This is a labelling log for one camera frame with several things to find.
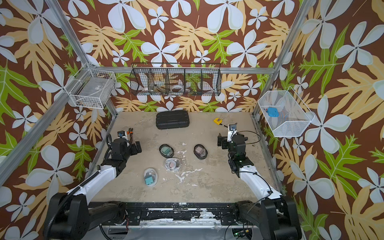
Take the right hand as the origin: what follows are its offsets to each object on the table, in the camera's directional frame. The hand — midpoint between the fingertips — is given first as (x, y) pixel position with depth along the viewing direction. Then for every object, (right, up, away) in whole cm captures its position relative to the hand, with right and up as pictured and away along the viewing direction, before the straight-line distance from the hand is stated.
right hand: (227, 132), depth 85 cm
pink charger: (-15, -12, +11) cm, 22 cm away
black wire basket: (-31, +35, +12) cm, 48 cm away
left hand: (-57, -6, +4) cm, 57 cm away
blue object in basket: (+26, +12, 0) cm, 29 cm away
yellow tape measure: (0, +8, +30) cm, 31 cm away
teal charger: (-38, -12, +11) cm, 41 cm away
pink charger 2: (-33, -20, +6) cm, 39 cm away
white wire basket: (-82, +27, +4) cm, 86 cm away
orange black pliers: (-65, 0, +20) cm, 68 cm away
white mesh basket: (+33, +10, -1) cm, 35 cm away
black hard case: (-36, +9, +27) cm, 46 cm away
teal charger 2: (-45, -28, 0) cm, 53 cm away
